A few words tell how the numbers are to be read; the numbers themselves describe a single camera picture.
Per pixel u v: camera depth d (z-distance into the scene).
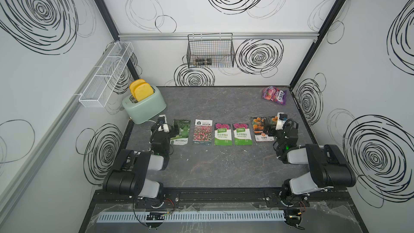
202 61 0.89
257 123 0.99
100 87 0.73
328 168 0.45
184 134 0.96
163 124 0.75
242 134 0.96
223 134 0.95
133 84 0.91
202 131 0.97
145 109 0.91
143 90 0.91
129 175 0.44
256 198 0.76
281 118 0.78
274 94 1.12
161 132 0.76
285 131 0.77
